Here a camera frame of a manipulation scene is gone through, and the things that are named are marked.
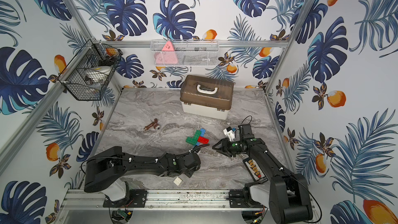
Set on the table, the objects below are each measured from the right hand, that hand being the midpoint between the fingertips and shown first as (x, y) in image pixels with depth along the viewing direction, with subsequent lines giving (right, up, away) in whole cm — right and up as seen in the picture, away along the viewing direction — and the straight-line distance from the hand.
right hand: (216, 148), depth 81 cm
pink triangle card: (-28, +52, +9) cm, 60 cm away
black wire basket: (-75, +54, +13) cm, 93 cm away
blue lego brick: (-7, +6, +15) cm, 18 cm away
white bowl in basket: (-61, +39, -2) cm, 73 cm away
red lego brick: (-6, +2, +11) cm, 13 cm away
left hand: (-12, -9, +2) cm, 15 cm away
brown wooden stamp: (-36, +10, +16) cm, 41 cm away
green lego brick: (-15, +2, +10) cm, 19 cm away
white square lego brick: (-20, -16, -3) cm, 25 cm away
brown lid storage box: (-5, +28, +9) cm, 29 cm away
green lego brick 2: (-12, +3, +11) cm, 16 cm away
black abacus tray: (+21, -13, 0) cm, 25 cm away
